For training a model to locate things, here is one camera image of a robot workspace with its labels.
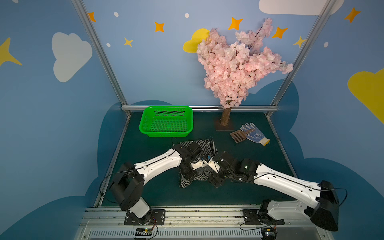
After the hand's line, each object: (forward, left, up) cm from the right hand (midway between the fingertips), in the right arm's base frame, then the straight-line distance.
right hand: (214, 170), depth 78 cm
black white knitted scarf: (0, +6, -3) cm, 6 cm away
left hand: (-1, +12, -5) cm, 13 cm away
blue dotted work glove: (+34, -32, -13) cm, 48 cm away
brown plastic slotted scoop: (+33, -20, -13) cm, 41 cm away
